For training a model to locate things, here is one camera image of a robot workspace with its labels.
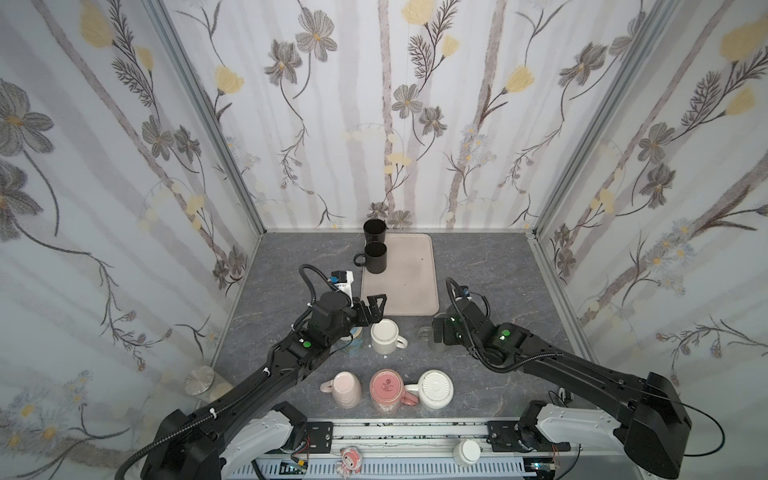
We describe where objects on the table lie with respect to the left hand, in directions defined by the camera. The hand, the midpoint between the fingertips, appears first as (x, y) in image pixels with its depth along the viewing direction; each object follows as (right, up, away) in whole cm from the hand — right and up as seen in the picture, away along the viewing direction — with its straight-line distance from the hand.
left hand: (371, 292), depth 78 cm
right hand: (+19, -7, +3) cm, 20 cm away
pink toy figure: (-4, -39, -9) cm, 40 cm away
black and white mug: (-1, +19, +31) cm, 36 cm away
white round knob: (+22, -33, -14) cm, 42 cm away
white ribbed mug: (+16, -24, -3) cm, 29 cm away
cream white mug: (+4, -14, +6) cm, 15 cm away
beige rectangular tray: (+12, +1, +30) cm, 32 cm away
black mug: (0, +10, +24) cm, 26 cm away
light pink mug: (-6, -24, -5) cm, 25 cm away
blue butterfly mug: (-5, -14, +4) cm, 15 cm away
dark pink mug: (+4, -23, -6) cm, 25 cm away
